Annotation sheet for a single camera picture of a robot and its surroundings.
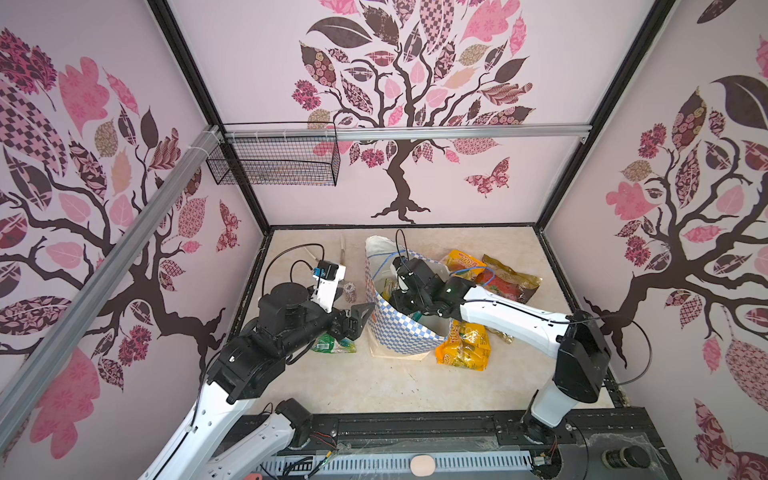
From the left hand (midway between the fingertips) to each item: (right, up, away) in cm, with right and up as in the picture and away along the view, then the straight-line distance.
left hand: (356, 304), depth 63 cm
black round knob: (+59, -33, 0) cm, 68 cm away
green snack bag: (-11, -15, +20) cm, 28 cm away
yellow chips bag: (+29, -15, +20) cm, 39 cm away
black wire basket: (-30, +43, +32) cm, 62 cm away
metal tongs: (-11, +12, +47) cm, 50 cm away
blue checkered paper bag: (+8, -8, +10) cm, 15 cm away
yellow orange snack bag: (+33, +7, +38) cm, 50 cm away
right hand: (+8, -1, +18) cm, 20 cm away
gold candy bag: (+44, +2, +35) cm, 56 cm away
